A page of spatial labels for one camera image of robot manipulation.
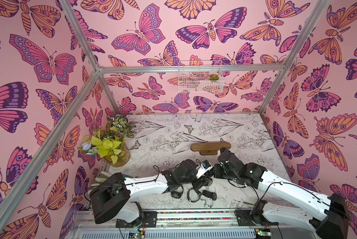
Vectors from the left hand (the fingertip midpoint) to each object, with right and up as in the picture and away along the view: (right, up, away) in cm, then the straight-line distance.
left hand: (208, 175), depth 78 cm
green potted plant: (-50, +17, -3) cm, 53 cm away
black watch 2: (-3, -1, -8) cm, 9 cm away
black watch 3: (+2, -11, +1) cm, 11 cm away
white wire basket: (-6, +58, +19) cm, 62 cm away
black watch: (-16, -5, -6) cm, 18 cm away
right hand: (+1, +3, -1) cm, 4 cm away
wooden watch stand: (+3, +12, +14) cm, 19 cm away
